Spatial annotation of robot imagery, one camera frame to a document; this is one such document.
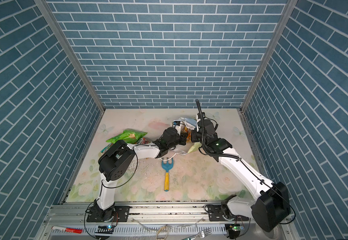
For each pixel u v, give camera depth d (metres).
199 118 0.69
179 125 0.85
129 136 0.94
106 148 0.94
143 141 0.96
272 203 0.39
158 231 0.71
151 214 0.75
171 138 0.75
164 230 0.70
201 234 0.68
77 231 0.69
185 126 0.79
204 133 0.58
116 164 0.52
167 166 0.89
